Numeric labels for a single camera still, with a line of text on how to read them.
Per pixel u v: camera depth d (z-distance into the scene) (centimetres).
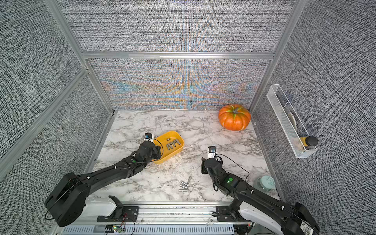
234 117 100
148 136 76
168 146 98
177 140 100
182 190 82
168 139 102
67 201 41
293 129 69
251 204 52
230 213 65
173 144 100
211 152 70
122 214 69
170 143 100
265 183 75
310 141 62
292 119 70
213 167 60
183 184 83
